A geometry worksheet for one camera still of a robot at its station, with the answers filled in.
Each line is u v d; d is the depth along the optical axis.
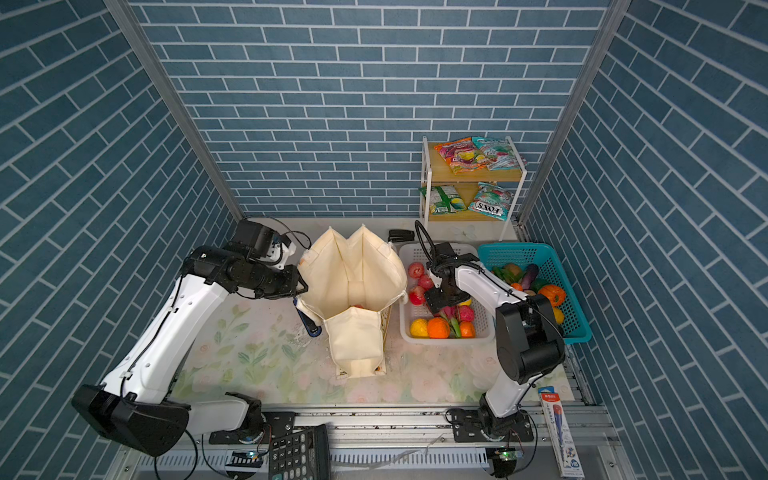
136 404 0.38
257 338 0.89
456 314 0.89
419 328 0.85
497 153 0.90
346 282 1.00
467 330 0.86
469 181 1.11
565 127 0.93
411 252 1.02
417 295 0.92
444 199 1.02
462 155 0.89
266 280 0.59
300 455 0.68
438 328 0.82
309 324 0.86
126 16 0.70
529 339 0.47
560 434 0.72
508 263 1.02
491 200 1.02
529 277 1.01
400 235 1.13
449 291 0.78
